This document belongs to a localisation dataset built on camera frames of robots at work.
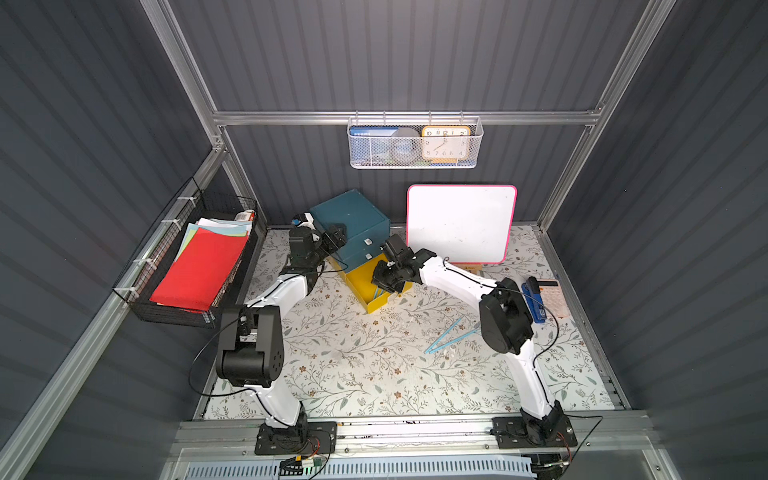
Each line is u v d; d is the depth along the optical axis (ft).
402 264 2.42
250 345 1.56
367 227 2.94
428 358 2.84
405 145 2.97
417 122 2.92
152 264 2.10
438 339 2.98
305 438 2.19
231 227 2.53
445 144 2.89
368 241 2.99
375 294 3.00
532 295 3.17
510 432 2.42
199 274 2.28
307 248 2.38
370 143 2.76
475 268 3.35
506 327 1.85
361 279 3.27
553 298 3.23
